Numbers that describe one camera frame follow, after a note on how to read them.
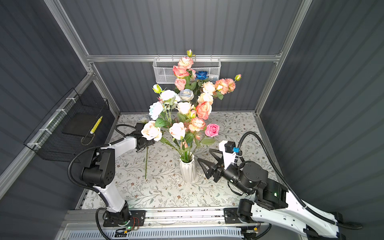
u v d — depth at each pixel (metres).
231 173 0.49
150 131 0.54
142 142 0.75
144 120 1.12
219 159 0.58
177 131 0.49
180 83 0.71
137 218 0.73
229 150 0.46
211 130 0.53
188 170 0.72
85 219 0.75
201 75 0.77
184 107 0.64
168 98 0.54
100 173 0.50
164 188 0.83
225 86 0.71
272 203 0.43
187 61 0.72
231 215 0.72
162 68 0.83
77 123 0.77
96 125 0.76
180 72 0.71
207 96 0.71
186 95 0.71
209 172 0.48
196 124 0.58
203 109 0.62
